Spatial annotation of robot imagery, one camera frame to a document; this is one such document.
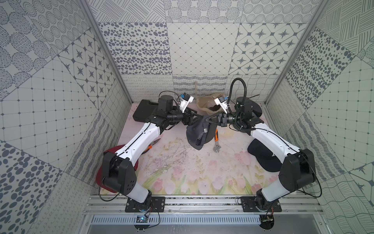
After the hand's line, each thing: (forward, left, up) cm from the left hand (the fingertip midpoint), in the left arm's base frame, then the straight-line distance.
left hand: (204, 116), depth 72 cm
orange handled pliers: (-1, +34, -31) cm, 46 cm away
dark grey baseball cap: (+24, -35, -19) cm, 47 cm away
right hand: (-1, -2, -3) cm, 3 cm away
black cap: (-7, +2, -4) cm, 8 cm away
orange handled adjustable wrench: (0, -11, -31) cm, 33 cm away
